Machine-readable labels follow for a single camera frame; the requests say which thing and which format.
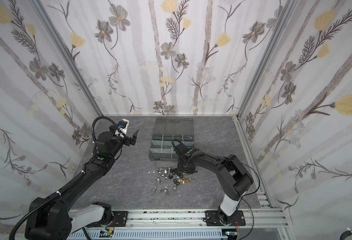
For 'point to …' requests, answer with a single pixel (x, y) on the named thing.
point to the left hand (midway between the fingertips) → (126, 122)
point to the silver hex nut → (174, 188)
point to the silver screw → (165, 191)
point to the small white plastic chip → (149, 172)
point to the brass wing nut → (187, 180)
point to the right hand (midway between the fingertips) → (178, 166)
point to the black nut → (177, 183)
